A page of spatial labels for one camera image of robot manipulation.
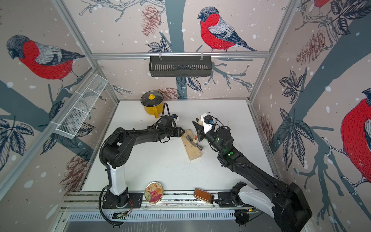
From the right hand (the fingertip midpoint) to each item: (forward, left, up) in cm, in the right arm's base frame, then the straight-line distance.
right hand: (196, 119), depth 73 cm
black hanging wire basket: (+50, +13, 0) cm, 51 cm away
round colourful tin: (-30, +21, -24) cm, 44 cm away
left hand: (+9, +8, -24) cm, 26 cm away
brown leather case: (-31, -7, -25) cm, 40 cm away
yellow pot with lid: (+31, +34, -20) cm, 50 cm away
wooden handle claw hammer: (-3, 0, -17) cm, 17 cm away
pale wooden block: (-7, +2, -25) cm, 26 cm away
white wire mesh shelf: (-1, +71, -6) cm, 71 cm away
